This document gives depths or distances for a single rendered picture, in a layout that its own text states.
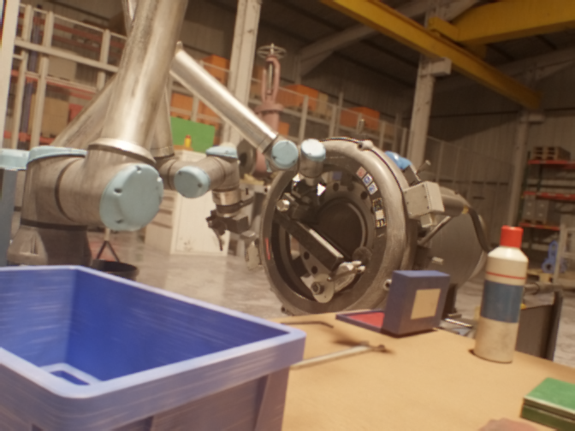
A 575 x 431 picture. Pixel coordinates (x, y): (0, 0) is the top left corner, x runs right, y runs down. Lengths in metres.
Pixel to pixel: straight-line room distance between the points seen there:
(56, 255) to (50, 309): 0.68
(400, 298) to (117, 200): 0.60
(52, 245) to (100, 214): 0.17
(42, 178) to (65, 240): 0.15
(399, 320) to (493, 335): 0.16
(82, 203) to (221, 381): 0.88
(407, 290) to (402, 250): 0.84
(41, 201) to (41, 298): 0.70
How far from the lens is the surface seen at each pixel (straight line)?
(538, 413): 0.67
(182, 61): 1.71
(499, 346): 0.91
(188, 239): 5.73
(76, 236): 1.27
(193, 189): 1.38
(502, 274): 0.89
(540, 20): 14.27
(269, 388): 0.37
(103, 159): 1.13
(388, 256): 1.74
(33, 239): 1.26
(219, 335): 0.43
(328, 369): 0.71
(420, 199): 1.73
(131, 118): 1.16
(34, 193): 1.26
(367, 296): 1.80
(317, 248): 1.91
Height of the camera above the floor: 0.68
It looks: 2 degrees down
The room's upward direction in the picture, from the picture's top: 8 degrees clockwise
